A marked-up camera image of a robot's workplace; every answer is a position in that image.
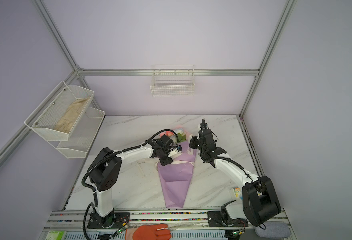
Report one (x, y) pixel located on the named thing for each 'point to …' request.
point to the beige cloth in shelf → (66, 123)
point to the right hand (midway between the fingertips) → (191, 137)
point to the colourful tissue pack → (238, 193)
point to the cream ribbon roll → (174, 162)
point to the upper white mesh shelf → (56, 117)
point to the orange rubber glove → (154, 232)
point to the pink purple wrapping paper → (175, 176)
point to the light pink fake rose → (168, 133)
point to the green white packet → (55, 235)
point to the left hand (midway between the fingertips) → (166, 158)
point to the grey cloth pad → (274, 230)
